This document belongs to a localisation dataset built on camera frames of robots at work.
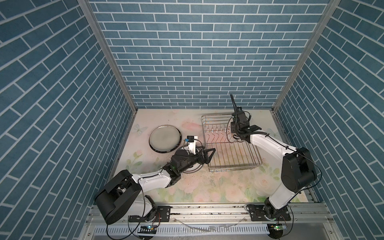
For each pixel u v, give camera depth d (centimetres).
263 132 62
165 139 99
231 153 94
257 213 74
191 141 70
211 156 72
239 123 69
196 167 87
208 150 71
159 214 73
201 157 69
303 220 72
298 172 47
